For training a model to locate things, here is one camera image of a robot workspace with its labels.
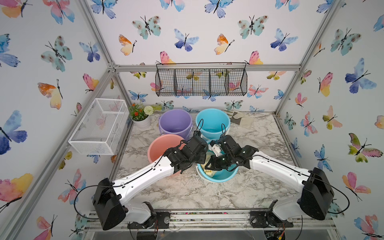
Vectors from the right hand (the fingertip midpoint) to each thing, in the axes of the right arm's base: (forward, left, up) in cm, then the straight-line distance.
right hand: (206, 166), depth 76 cm
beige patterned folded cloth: (+49, -26, -16) cm, 58 cm away
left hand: (+6, +1, +4) cm, 7 cm away
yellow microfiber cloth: (-3, -1, 0) cm, 3 cm away
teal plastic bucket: (+1, -8, -12) cm, 15 cm away
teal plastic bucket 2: (+29, -4, 0) cm, 29 cm away
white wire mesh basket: (+17, +62, +4) cm, 64 cm away
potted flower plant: (+35, +45, -3) cm, 57 cm away
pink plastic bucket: (+10, +25, +3) cm, 27 cm away
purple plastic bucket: (+28, +19, +1) cm, 34 cm away
